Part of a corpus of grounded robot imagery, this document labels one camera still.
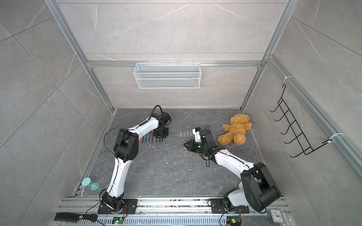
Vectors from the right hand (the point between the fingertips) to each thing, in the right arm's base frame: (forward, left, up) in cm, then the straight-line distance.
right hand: (186, 145), depth 85 cm
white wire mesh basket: (+47, +12, +19) cm, 52 cm away
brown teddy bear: (+14, -37, -5) cm, 39 cm away
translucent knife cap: (+16, +4, -11) cm, 20 cm away
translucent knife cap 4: (+17, -4, -11) cm, 20 cm away
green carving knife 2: (+11, +19, -12) cm, 25 cm away
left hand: (+14, +15, -10) cm, 23 cm away
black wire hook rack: (-8, -55, +14) cm, 57 cm away
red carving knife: (+8, +22, -2) cm, 24 cm away
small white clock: (-36, -44, -10) cm, 58 cm away
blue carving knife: (+11, +17, -11) cm, 23 cm away
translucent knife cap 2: (+15, +1, -11) cm, 19 cm away
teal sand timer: (-20, +53, -2) cm, 57 cm away
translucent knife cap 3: (+15, -1, -11) cm, 19 cm away
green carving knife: (+11, +22, -11) cm, 27 cm away
